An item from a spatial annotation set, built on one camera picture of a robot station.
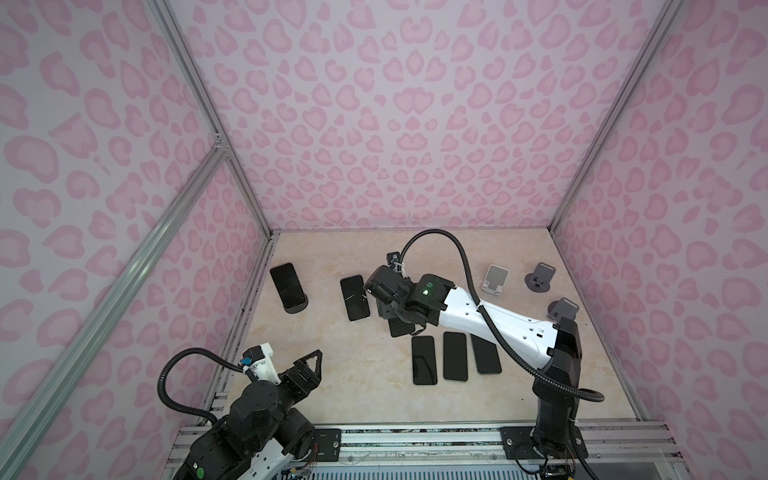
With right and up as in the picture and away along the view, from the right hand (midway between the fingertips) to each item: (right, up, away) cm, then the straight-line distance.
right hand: (392, 297), depth 77 cm
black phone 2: (+2, -8, +3) cm, 9 cm away
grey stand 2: (-31, -6, +20) cm, 37 cm away
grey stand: (+53, -6, +16) cm, 55 cm away
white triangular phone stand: (+34, +3, +22) cm, 40 cm away
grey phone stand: (+48, +3, +22) cm, 53 cm away
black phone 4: (+18, -20, +9) cm, 28 cm away
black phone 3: (+9, -19, +8) cm, 23 cm away
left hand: (-18, -12, -10) cm, 23 cm away
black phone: (-33, +2, +16) cm, 37 cm away
